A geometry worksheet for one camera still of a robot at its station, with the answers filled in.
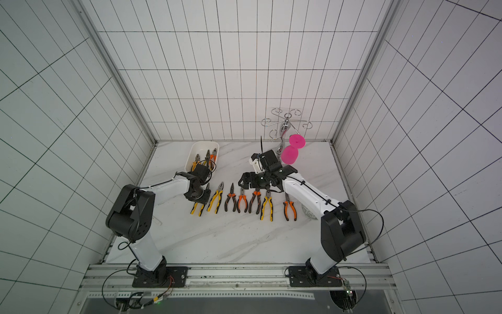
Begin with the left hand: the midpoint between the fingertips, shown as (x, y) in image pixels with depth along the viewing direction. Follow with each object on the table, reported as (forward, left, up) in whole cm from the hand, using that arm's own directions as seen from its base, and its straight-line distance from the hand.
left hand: (200, 201), depth 94 cm
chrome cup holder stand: (+24, -41, +28) cm, 55 cm away
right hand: (+1, -20, +15) cm, 25 cm away
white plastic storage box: (+33, +5, +3) cm, 33 cm away
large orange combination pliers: (+26, -2, +1) cm, 26 cm away
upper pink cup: (+16, -45, +26) cm, 55 cm away
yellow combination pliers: (+3, -34, +1) cm, 34 cm away
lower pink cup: (+17, -43, +16) cm, 49 cm away
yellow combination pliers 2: (+4, -10, +1) cm, 11 cm away
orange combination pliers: (+3, -21, +1) cm, 21 cm away
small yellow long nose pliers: (+23, +7, +1) cm, 24 cm away
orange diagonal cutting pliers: (+4, -28, +2) cm, 28 cm away
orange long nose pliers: (-1, -42, 0) cm, 42 cm away
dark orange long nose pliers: (+3, -15, +1) cm, 16 cm away
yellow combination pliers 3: (-5, +2, +1) cm, 5 cm away
